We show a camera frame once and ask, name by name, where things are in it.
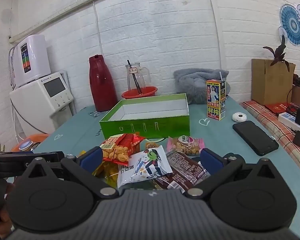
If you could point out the brown cardboard box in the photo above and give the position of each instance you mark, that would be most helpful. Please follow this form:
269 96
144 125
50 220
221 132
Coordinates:
265 85

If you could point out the black pen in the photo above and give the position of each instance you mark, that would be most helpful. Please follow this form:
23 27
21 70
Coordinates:
135 80

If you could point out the small clear cookie packet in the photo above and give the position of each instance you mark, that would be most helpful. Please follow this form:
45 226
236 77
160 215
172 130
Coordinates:
151 145

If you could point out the white round device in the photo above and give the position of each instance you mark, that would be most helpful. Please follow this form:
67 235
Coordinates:
239 117

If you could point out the red thermos jug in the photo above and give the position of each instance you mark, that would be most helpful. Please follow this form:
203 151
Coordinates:
102 85

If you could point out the green cardboard box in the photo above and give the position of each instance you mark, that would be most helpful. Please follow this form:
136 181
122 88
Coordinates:
140 127

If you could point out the yellow drink carton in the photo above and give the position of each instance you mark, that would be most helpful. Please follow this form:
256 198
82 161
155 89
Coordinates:
215 100

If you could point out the orange plastic basin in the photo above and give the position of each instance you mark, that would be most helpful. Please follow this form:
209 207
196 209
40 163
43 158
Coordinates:
40 138

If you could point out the person's left hand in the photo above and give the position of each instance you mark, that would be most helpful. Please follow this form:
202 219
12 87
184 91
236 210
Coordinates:
3 226

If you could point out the white wall pipe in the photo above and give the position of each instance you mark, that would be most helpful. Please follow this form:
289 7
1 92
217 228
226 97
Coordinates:
40 25

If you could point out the red booklet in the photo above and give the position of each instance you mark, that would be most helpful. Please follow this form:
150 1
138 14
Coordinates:
277 107

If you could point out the red snack packet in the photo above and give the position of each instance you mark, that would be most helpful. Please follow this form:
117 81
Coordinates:
120 146

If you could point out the white power strip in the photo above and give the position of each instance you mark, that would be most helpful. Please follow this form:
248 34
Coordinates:
286 118

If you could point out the brown snack packet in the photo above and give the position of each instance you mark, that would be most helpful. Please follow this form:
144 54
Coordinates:
182 167

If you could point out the grey fluffy blanket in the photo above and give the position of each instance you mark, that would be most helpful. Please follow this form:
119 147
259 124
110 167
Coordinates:
195 85

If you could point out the glass pitcher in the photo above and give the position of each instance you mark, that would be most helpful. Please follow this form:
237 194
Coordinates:
143 77

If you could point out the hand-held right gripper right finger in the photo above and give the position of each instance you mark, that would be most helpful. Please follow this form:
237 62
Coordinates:
210 158

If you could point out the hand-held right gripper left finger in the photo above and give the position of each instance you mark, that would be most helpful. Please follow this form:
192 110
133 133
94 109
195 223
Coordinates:
91 158

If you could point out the yellow snack packet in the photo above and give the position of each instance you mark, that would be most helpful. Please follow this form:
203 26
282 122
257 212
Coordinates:
107 173

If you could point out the red plastic basin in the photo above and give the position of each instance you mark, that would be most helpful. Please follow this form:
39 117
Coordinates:
130 95

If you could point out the white water purifier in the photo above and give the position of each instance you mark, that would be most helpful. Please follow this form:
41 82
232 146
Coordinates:
32 60

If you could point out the plaid cloth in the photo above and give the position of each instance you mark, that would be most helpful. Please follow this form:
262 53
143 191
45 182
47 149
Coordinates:
265 120

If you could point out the white appliance with screen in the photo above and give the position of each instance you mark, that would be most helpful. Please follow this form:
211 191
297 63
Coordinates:
40 97

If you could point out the pink snack packet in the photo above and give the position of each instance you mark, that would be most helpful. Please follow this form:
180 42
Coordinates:
187 145

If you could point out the white cartoon snack packet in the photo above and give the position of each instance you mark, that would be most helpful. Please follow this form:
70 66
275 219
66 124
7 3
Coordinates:
142 165

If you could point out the large blue paper fan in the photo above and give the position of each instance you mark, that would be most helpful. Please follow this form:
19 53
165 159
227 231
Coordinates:
292 25

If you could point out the teal tablecloth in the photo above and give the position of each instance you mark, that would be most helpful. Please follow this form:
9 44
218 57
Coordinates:
215 135

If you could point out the dark purple plant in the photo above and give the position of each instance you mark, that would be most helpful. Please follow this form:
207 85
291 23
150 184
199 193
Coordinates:
280 52

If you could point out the black smartphone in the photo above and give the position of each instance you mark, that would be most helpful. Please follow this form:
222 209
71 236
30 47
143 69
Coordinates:
255 137

